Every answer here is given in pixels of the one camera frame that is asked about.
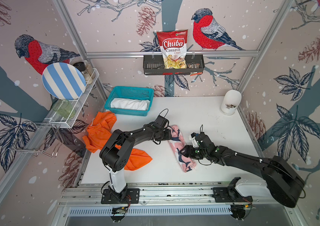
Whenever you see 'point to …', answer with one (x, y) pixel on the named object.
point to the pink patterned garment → (178, 142)
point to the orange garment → (100, 128)
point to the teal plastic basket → (129, 92)
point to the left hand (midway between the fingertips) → (171, 134)
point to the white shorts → (124, 103)
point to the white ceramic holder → (231, 101)
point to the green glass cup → (63, 107)
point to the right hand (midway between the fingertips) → (182, 151)
